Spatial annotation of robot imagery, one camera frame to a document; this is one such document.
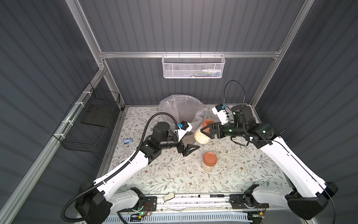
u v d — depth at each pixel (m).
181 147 0.61
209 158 0.80
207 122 0.63
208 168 0.83
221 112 0.59
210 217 0.77
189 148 0.60
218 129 0.56
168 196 0.74
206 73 0.92
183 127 0.59
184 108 0.91
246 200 0.67
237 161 0.89
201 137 0.64
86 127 0.73
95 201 0.38
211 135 0.58
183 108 0.91
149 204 0.72
